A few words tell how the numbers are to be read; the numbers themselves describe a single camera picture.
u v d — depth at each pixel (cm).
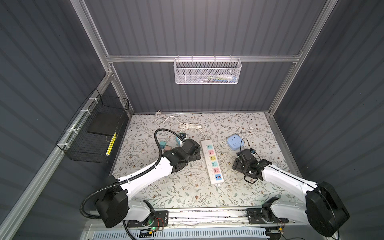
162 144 100
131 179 44
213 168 89
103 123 75
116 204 39
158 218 73
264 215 66
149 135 107
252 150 79
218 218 75
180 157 61
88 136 72
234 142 99
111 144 69
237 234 77
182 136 72
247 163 67
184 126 109
